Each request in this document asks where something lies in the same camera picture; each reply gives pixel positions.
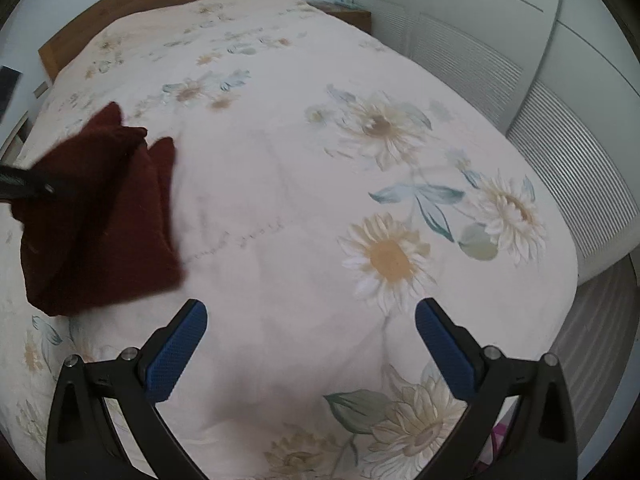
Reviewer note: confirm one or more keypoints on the right wooden nightstand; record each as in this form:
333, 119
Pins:
361, 19

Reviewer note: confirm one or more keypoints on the floral pink bed cover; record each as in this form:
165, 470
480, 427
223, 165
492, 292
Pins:
323, 185

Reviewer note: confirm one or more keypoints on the dark red knit sweater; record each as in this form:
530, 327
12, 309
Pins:
104, 235

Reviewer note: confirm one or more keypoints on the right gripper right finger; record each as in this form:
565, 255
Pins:
540, 442

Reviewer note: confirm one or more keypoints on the white wardrobe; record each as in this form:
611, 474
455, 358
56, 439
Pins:
559, 79

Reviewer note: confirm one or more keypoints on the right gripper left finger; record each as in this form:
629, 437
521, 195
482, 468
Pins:
82, 442

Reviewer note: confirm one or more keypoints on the pink box on floor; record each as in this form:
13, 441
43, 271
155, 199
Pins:
492, 446

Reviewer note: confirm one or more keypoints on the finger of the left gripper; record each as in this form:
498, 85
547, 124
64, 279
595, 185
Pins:
17, 183

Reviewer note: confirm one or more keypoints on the left wall switch plate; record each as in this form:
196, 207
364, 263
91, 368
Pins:
43, 87

